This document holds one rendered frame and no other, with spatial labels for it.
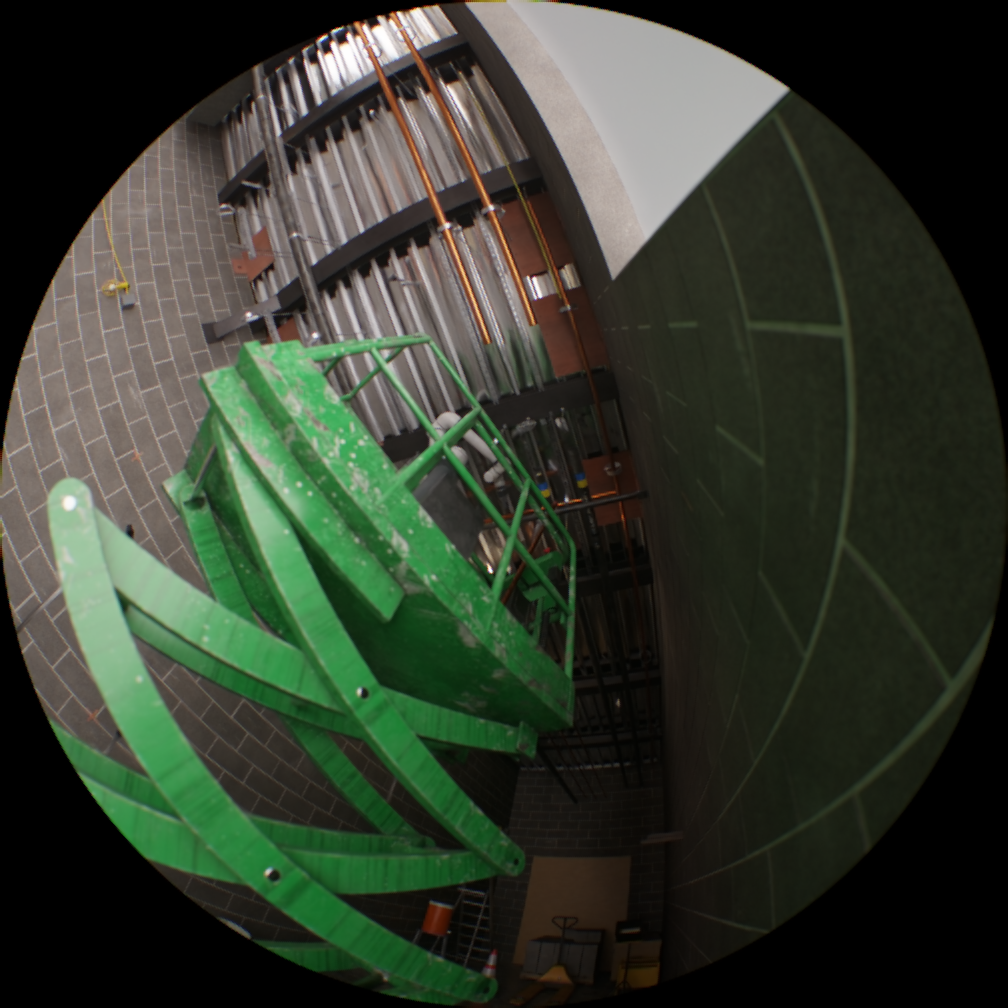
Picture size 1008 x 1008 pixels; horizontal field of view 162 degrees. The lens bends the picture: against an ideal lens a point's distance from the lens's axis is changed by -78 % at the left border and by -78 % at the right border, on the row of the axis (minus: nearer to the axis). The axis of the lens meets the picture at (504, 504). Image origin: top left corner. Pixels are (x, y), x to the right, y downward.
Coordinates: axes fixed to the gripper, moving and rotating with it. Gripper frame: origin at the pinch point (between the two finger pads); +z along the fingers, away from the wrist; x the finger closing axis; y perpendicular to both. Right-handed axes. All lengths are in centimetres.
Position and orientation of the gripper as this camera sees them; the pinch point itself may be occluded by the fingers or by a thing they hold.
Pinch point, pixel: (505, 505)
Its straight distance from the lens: 302.0
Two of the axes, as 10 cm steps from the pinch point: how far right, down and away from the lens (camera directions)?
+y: -9.3, 2.1, 3.0
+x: -2.5, 2.2, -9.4
